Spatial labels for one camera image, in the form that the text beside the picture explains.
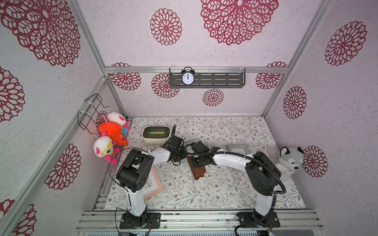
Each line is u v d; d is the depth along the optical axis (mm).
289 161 759
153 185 852
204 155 684
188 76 897
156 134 1030
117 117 945
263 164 503
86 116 751
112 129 895
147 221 730
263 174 487
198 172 856
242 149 1019
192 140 1062
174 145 779
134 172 493
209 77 939
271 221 724
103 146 792
